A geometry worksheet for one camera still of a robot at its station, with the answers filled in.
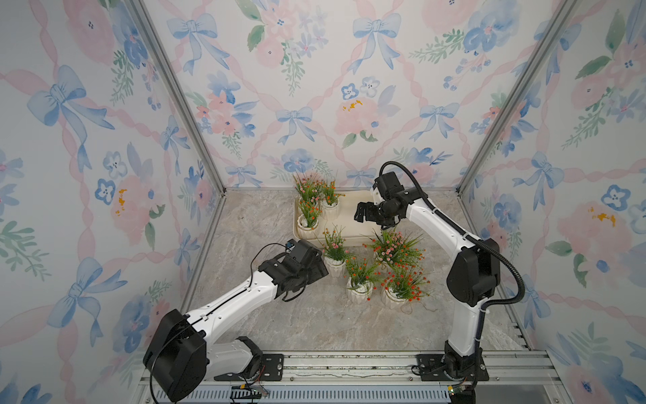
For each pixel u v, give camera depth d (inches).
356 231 33.9
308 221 38.9
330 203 41.4
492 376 29.0
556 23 27.9
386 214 30.1
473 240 20.3
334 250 33.8
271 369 29.0
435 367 29.3
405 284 29.6
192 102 35.9
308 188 38.7
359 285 33.1
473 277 20.1
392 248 32.8
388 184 28.8
